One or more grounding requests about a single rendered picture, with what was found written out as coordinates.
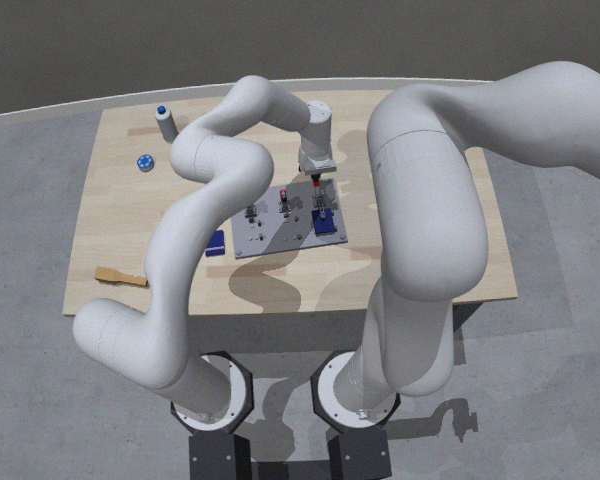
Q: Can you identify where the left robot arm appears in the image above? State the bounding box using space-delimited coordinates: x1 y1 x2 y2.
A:
73 75 337 431

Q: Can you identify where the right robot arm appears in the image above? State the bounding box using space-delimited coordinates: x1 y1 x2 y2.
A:
318 61 600 428

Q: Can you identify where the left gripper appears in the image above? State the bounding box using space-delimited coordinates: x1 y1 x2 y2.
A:
298 144 333 183

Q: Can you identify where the grey bottle with blue cap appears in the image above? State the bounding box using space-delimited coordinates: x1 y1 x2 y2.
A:
155 106 178 141

